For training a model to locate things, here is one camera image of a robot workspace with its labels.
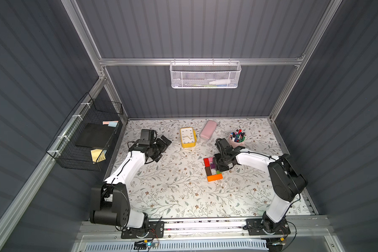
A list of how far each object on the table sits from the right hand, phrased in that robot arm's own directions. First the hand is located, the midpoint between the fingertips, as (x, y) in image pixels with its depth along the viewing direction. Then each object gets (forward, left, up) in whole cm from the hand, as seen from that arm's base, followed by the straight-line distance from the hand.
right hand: (210, 164), depth 92 cm
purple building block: (-2, -1, +1) cm, 2 cm away
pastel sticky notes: (+12, +54, +22) cm, 59 cm away
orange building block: (-6, -3, -4) cm, 8 cm away
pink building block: (+4, -1, -2) cm, 5 cm away
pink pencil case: (+29, 0, -2) cm, 29 cm away
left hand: (+4, +23, +11) cm, 26 cm away
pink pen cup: (+13, -17, +8) cm, 22 cm away
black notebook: (+3, +57, +23) cm, 62 cm away
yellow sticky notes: (-13, +47, +31) cm, 58 cm away
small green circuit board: (-39, +32, -4) cm, 51 cm away
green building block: (-4, -5, -3) cm, 7 cm away
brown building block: (-3, +1, -3) cm, 4 cm away
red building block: (+3, +2, -4) cm, 5 cm away
